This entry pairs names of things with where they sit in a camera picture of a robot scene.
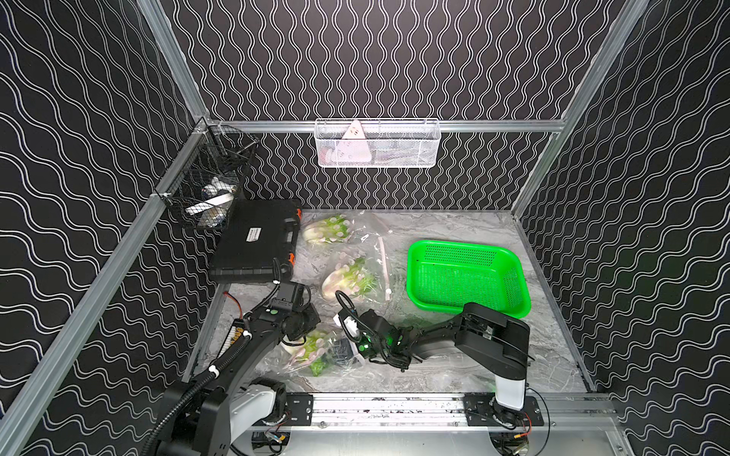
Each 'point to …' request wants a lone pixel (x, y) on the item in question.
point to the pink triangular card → (354, 151)
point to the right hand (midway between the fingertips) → (327, 357)
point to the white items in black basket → (213, 208)
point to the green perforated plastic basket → (448, 275)
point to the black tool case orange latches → (255, 232)
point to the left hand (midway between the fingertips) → (318, 316)
